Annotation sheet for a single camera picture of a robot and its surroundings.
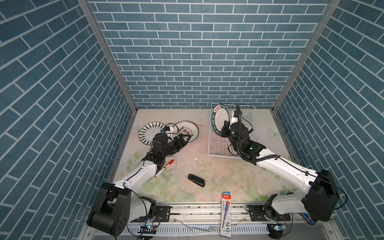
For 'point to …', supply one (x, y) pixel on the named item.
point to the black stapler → (197, 180)
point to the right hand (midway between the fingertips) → (223, 120)
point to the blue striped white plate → (148, 131)
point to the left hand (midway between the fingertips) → (189, 139)
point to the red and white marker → (165, 168)
